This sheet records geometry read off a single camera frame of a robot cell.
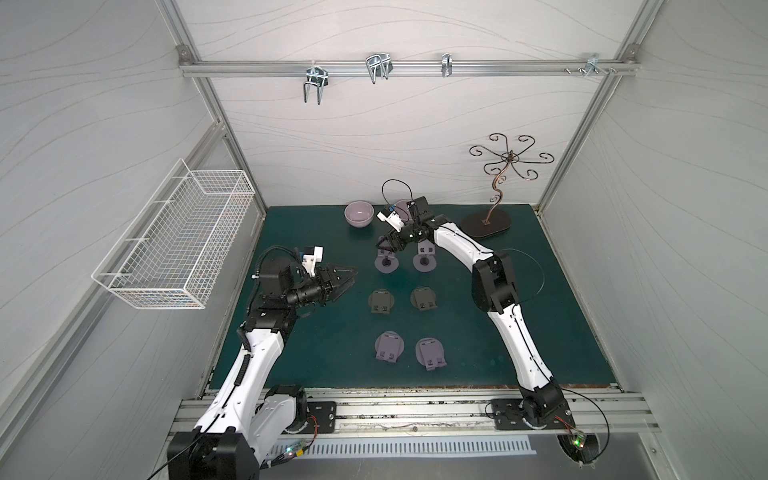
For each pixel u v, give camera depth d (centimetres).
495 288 66
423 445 70
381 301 94
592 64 77
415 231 89
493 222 114
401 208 93
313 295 66
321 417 74
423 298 95
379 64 76
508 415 73
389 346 84
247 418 43
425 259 105
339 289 72
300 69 79
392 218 93
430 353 85
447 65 78
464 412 75
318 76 78
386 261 104
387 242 94
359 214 115
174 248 69
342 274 70
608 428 66
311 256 71
